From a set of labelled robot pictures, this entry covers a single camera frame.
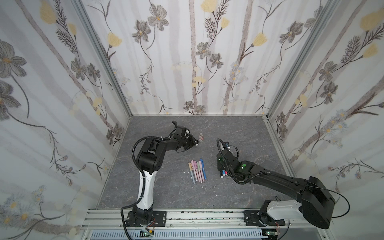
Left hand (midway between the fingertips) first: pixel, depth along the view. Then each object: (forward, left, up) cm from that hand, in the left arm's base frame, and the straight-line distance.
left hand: (200, 140), depth 102 cm
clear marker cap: (+2, -1, -2) cm, 3 cm away
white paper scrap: (-22, +11, -3) cm, 25 cm away
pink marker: (-34, -8, +24) cm, 43 cm away
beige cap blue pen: (-21, +7, -3) cm, 22 cm away
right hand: (-18, -11, +9) cm, 23 cm away
